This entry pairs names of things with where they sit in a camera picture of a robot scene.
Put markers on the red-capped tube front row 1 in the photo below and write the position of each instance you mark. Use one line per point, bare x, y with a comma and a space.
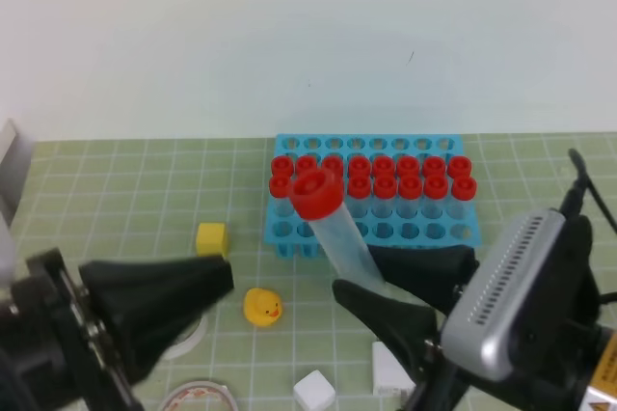
279, 191

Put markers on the red-capped tube front row 8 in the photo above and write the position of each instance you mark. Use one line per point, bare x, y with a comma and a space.
463, 191

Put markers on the red-capped tube back row 7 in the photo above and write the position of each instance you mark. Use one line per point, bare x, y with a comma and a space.
433, 166

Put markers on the yellow foam cube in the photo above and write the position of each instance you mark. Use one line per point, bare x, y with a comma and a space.
212, 239

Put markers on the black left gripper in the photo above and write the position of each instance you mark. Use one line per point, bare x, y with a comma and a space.
50, 359

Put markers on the white foam cube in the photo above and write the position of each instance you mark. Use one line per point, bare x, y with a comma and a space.
314, 392

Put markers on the red-capped tube row 1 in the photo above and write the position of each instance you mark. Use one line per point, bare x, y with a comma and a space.
282, 165
279, 191

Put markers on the red-capped tube back row 6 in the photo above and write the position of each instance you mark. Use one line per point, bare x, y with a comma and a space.
407, 165

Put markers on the red-capped tube row 4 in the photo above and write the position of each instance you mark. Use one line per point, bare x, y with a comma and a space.
359, 166
358, 195

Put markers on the red-capped tube row 8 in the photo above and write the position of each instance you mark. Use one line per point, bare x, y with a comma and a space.
459, 166
463, 191

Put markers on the red-capped tube front row 4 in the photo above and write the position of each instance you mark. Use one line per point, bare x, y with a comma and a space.
358, 195

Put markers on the red-capped tube back row 8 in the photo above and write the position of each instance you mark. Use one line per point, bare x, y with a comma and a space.
459, 166

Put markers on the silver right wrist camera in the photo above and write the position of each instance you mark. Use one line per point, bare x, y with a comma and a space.
477, 332

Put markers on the green grid cutting mat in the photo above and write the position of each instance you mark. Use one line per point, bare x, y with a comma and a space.
142, 200

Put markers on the red-capped tube back row 4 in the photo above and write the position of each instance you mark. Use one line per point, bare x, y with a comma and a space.
359, 166

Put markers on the red-capped tube front row 6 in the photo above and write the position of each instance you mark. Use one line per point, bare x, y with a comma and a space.
409, 194

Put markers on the blue test tube rack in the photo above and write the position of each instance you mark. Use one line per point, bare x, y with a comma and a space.
290, 235

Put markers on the white tape roll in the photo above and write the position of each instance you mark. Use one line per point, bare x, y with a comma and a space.
201, 389
188, 340

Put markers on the red-capped tube back row 2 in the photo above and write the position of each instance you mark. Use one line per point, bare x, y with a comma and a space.
305, 163

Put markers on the yellow rubber duck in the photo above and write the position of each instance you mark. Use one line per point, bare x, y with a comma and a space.
262, 307

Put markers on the red-capped tube front row 5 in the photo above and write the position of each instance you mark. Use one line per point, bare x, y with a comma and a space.
384, 194

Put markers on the red-capped tube row 5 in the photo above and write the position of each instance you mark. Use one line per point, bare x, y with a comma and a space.
384, 194
383, 165

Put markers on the red-capped tube row 7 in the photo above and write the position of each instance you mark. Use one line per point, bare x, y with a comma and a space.
433, 166
435, 190

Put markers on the red-capped tube back row 1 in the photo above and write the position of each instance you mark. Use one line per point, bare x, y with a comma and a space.
282, 165

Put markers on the grey panel at left edge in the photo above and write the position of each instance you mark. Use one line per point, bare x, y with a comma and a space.
16, 153

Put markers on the red-capped tube back row 5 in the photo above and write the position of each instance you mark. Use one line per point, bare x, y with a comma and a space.
383, 165

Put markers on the red-capped tube row 6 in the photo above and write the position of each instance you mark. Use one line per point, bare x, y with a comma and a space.
407, 165
409, 194

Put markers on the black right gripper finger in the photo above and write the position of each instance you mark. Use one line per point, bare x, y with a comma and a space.
409, 331

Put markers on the red-capped tube back row 3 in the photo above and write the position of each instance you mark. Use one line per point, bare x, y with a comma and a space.
334, 164

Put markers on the white power adapter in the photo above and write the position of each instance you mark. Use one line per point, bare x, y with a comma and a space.
389, 379

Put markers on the red-capped tube front row 7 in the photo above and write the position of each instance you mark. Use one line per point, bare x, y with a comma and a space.
435, 190

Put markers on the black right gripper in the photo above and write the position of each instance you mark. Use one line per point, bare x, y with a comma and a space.
556, 338

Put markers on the red-capped clear tube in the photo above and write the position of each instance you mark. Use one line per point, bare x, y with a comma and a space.
317, 196

